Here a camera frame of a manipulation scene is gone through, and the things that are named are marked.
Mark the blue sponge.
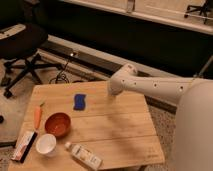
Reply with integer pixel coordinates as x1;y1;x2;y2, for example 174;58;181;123
73;94;86;110

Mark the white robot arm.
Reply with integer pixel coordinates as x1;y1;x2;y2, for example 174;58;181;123
108;64;213;171

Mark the wooden table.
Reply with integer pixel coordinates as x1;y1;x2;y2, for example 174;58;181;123
7;80;166;171

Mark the red bowl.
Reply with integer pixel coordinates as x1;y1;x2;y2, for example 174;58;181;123
45;113;71;138

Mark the orange carrot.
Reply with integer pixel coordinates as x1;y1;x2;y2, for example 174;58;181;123
34;102;45;130

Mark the white plastic bottle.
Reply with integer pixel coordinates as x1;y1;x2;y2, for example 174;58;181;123
65;142;102;171

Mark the white cup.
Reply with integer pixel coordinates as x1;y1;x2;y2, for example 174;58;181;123
36;134;57;157

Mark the metal stand right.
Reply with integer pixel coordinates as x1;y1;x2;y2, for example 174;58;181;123
196;55;213;78

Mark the black office chair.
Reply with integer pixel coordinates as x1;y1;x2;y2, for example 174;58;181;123
0;0;62;98

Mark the toothpaste box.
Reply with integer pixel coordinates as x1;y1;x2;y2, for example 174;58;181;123
11;131;37;163

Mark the distant chair base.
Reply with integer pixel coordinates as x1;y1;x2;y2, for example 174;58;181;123
184;0;213;23

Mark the black cable on floor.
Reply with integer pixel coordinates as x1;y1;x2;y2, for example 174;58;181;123
49;51;76;85

